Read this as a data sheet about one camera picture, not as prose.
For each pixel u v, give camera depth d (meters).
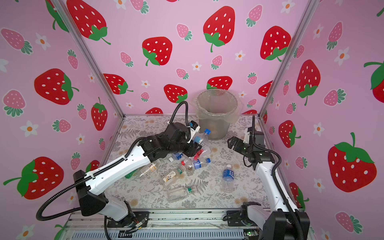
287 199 0.40
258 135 0.60
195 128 0.62
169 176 0.82
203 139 0.69
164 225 0.73
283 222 0.38
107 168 0.43
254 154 0.57
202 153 0.72
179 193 0.82
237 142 0.72
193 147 0.61
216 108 1.10
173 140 0.52
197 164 0.88
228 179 0.86
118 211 0.58
